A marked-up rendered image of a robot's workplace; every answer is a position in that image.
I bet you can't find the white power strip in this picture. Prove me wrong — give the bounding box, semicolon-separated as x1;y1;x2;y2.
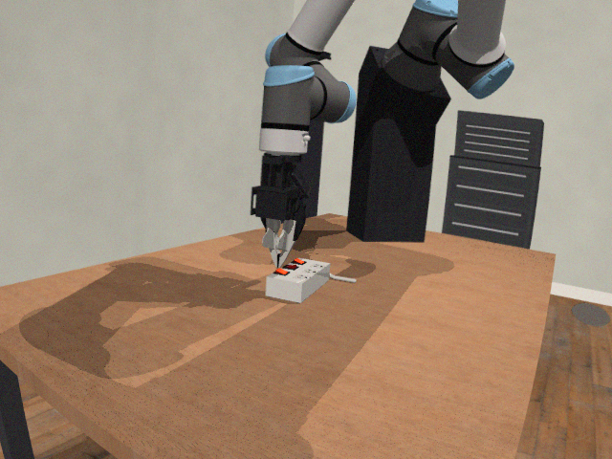
266;258;357;303

